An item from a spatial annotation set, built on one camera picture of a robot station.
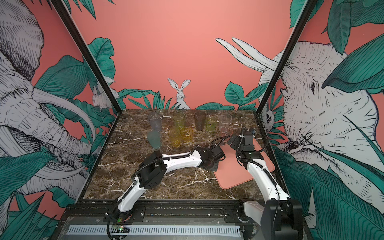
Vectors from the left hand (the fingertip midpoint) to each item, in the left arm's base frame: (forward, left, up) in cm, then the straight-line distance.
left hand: (215, 165), depth 89 cm
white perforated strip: (-30, +32, -2) cm, 44 cm away
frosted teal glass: (+23, +40, -2) cm, 46 cm away
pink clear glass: (+31, -11, +1) cm, 33 cm away
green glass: (+35, -1, -1) cm, 35 cm away
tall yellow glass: (+27, +26, -3) cm, 38 cm away
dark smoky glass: (+36, +7, +3) cm, 37 cm away
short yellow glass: (+24, +17, 0) cm, 29 cm away
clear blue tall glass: (+33, +40, +5) cm, 52 cm away
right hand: (+11, -12, +14) cm, 21 cm away
